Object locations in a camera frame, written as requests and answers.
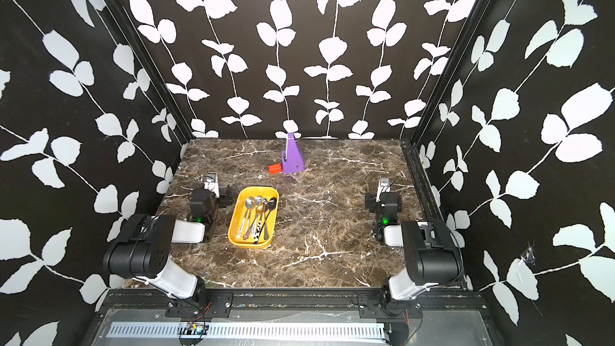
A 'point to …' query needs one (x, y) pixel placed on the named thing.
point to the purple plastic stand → (293, 160)
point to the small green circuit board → (194, 328)
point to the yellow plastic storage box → (239, 211)
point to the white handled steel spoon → (249, 204)
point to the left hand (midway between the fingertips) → (217, 182)
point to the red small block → (275, 168)
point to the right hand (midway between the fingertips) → (381, 187)
